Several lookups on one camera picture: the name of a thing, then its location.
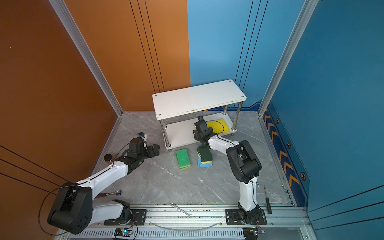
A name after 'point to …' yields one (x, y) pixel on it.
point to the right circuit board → (250, 233)
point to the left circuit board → (122, 232)
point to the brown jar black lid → (108, 158)
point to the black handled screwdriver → (268, 203)
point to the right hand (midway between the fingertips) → (201, 130)
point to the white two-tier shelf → (220, 103)
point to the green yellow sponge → (183, 158)
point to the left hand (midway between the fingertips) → (153, 146)
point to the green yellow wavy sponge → (204, 152)
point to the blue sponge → (208, 165)
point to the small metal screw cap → (118, 192)
